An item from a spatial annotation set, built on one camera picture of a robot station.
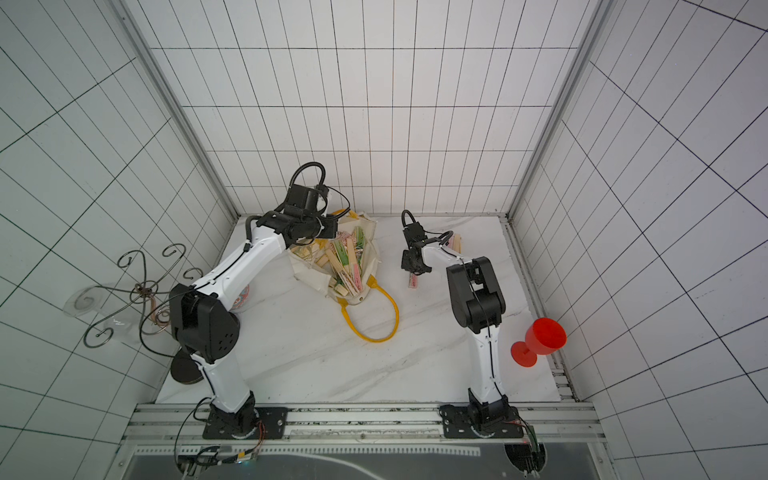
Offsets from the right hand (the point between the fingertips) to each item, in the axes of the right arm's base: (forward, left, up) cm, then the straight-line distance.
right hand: (418, 259), depth 106 cm
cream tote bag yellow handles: (-8, +26, +5) cm, 27 cm away
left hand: (-6, +27, +21) cm, 35 cm away
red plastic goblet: (-32, -31, +14) cm, 47 cm away
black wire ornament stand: (-36, +61, +31) cm, 77 cm away
